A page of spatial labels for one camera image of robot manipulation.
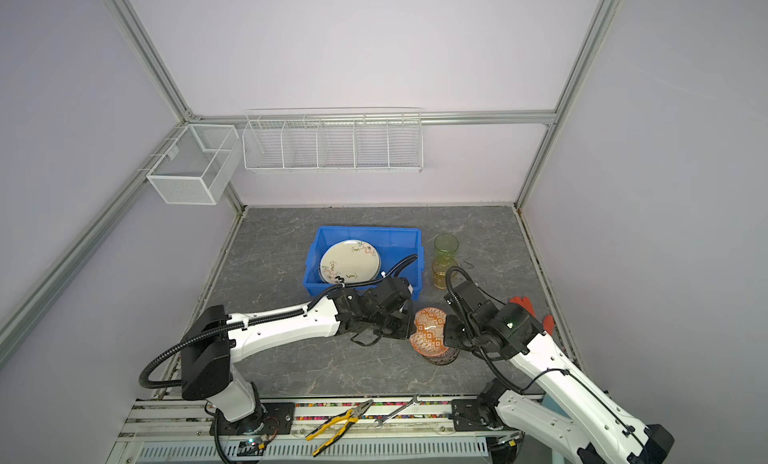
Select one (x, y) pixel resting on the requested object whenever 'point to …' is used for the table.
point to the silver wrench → (381, 421)
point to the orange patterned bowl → (429, 336)
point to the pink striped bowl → (448, 356)
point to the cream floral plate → (350, 259)
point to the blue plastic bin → (393, 244)
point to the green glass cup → (446, 244)
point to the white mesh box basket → (199, 166)
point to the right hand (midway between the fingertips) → (450, 336)
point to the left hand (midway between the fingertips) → (416, 337)
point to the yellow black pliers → (351, 416)
